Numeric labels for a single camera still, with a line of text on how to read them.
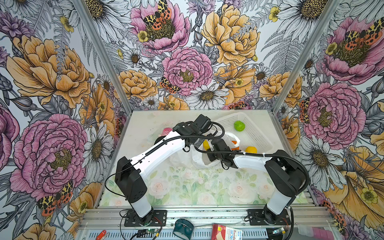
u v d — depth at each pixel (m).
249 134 1.05
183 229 0.65
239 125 1.05
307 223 0.73
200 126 0.60
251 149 0.94
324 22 0.76
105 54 0.88
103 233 0.70
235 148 0.79
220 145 0.72
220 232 0.67
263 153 0.54
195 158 0.79
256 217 0.74
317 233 0.69
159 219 0.73
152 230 0.71
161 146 0.49
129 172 0.43
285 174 0.48
